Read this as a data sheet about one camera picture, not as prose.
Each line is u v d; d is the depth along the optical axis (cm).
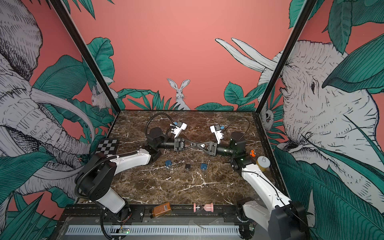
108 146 96
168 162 92
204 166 90
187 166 91
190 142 71
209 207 75
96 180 45
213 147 64
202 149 69
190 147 71
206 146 70
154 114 91
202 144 70
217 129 67
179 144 68
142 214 73
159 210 72
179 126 70
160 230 70
